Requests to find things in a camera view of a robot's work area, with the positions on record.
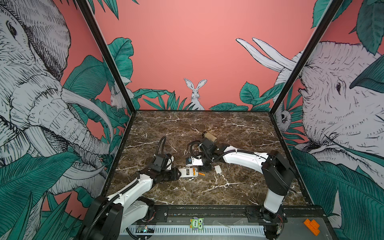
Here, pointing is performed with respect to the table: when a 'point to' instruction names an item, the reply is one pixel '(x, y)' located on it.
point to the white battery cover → (218, 169)
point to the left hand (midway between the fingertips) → (178, 172)
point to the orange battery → (202, 174)
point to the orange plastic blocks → (312, 226)
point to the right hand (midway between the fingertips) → (195, 163)
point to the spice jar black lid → (209, 136)
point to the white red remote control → (186, 172)
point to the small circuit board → (146, 229)
